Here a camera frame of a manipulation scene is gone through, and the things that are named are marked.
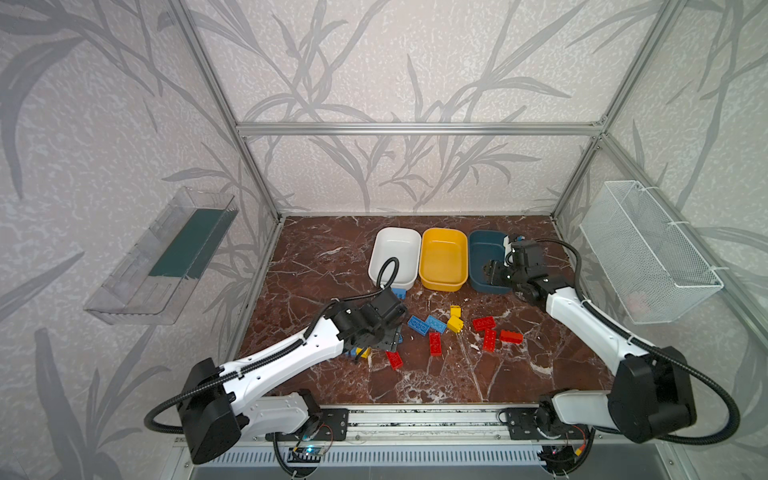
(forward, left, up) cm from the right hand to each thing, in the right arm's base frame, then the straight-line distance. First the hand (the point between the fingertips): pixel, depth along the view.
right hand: (492, 259), depth 88 cm
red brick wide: (-14, +2, -14) cm, 20 cm away
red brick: (-19, +2, -14) cm, 24 cm away
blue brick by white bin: (-4, +28, -13) cm, 31 cm away
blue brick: (-14, +22, -15) cm, 30 cm away
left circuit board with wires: (-45, +49, -14) cm, 68 cm away
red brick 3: (-25, +29, -13) cm, 40 cm away
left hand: (-20, +30, -3) cm, 36 cm away
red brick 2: (-21, +18, -13) cm, 30 cm away
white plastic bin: (+16, +27, -13) cm, 34 cm away
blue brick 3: (-28, +38, +3) cm, 48 cm away
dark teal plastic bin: (+16, -3, -13) cm, 21 cm away
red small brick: (-19, -4, -12) cm, 23 cm away
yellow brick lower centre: (-15, +11, -13) cm, 22 cm away
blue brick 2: (-14, +17, -15) cm, 26 cm away
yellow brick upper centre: (-10, +10, -14) cm, 20 cm away
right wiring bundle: (-47, -12, -15) cm, 51 cm away
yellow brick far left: (-23, +37, -13) cm, 46 cm away
